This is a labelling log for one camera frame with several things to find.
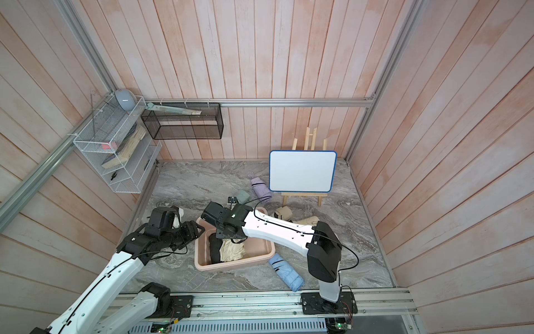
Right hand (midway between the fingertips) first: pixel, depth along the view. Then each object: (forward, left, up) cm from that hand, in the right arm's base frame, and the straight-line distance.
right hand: (225, 231), depth 79 cm
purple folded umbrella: (+28, -13, -11) cm, 33 cm away
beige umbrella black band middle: (+9, -35, -8) cm, 37 cm away
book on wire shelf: (+24, +40, +21) cm, 51 cm away
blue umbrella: (-15, -27, -10) cm, 32 cm away
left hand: (-2, +9, +1) cm, 9 cm away
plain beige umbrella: (-9, -3, +2) cm, 10 cm away
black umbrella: (-1, +6, -10) cm, 12 cm away
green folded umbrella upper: (+23, -4, -9) cm, 25 cm away
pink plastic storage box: (-2, -12, -14) cm, 18 cm away
